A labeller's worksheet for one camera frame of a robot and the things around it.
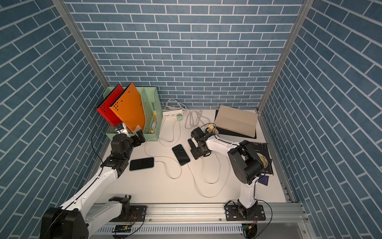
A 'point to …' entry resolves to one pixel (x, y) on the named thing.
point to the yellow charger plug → (211, 127)
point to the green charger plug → (179, 117)
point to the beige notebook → (237, 122)
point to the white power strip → (173, 114)
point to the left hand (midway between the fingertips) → (138, 131)
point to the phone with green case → (181, 154)
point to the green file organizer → (151, 104)
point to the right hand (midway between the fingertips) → (199, 152)
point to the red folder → (103, 107)
